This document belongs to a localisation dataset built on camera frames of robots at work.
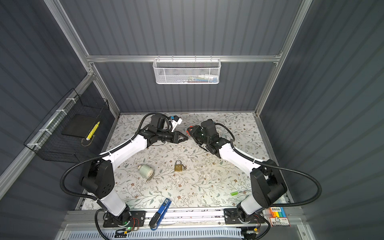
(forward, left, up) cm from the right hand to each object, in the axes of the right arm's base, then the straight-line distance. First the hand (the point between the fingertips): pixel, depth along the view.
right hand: (189, 131), depth 83 cm
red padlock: (0, -1, +2) cm, 2 cm away
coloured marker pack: (-39, -44, -20) cm, 62 cm away
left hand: (-3, +1, -2) cm, 4 cm away
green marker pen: (-27, -25, -21) cm, 43 cm away
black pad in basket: (-4, +54, +10) cm, 55 cm away
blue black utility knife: (-41, +15, -16) cm, 46 cm away
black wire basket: (-16, +60, +14) cm, 63 cm away
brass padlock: (-12, +8, -21) cm, 25 cm away
